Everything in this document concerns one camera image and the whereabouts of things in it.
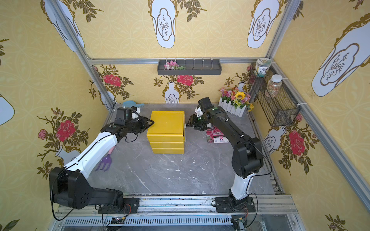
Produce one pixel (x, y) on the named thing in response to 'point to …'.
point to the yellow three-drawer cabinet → (167, 134)
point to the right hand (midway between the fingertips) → (193, 123)
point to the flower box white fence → (234, 102)
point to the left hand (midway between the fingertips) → (148, 123)
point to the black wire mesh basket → (278, 109)
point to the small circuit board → (118, 220)
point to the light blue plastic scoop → (130, 103)
